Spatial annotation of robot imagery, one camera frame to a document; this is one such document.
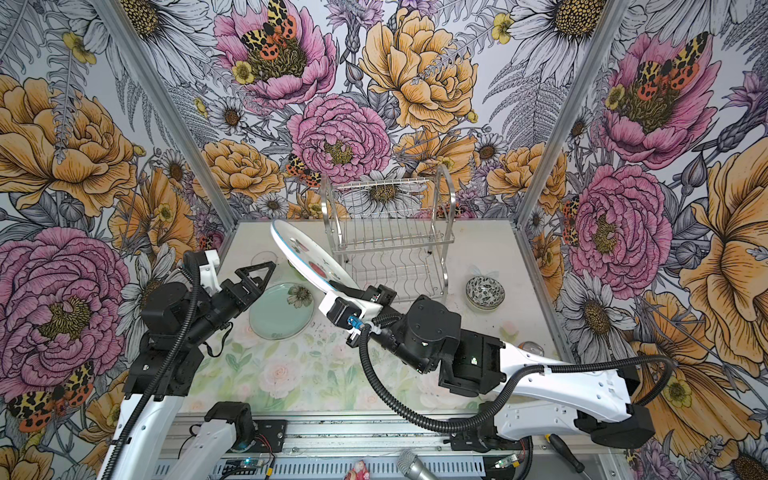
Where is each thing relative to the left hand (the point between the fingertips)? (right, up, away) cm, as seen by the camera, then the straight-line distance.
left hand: (271, 281), depth 67 cm
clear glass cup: (-17, +4, +36) cm, 40 cm away
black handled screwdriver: (+67, -40, +5) cm, 78 cm away
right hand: (+17, 0, -15) cm, 23 cm away
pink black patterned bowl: (+56, -7, +30) cm, 64 cm away
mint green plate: (-8, -12, +28) cm, 31 cm away
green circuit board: (-8, -43, +4) cm, 44 cm away
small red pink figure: (+19, -42, +1) cm, 46 cm away
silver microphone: (+31, -41, 0) cm, 51 cm away
